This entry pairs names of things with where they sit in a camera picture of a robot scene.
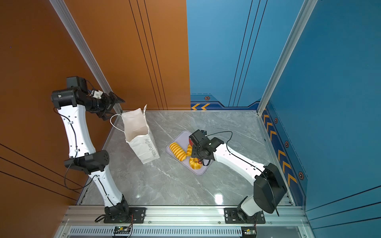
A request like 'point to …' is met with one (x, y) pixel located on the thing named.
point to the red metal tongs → (191, 144)
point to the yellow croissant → (189, 151)
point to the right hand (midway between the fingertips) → (195, 153)
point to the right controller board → (248, 231)
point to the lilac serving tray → (183, 140)
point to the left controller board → (122, 229)
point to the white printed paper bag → (138, 135)
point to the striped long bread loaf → (177, 151)
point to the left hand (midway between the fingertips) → (120, 104)
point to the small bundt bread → (194, 163)
